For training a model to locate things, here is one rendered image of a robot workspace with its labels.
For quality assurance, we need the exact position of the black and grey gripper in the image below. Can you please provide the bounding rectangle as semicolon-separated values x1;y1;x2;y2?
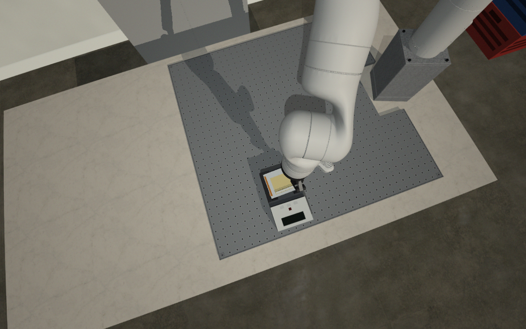
281;165;306;192

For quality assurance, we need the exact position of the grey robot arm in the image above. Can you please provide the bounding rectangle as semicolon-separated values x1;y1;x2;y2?
279;0;493;179

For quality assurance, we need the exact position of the grey and white cassette dock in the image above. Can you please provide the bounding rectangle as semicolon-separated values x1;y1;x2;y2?
259;166;313;231

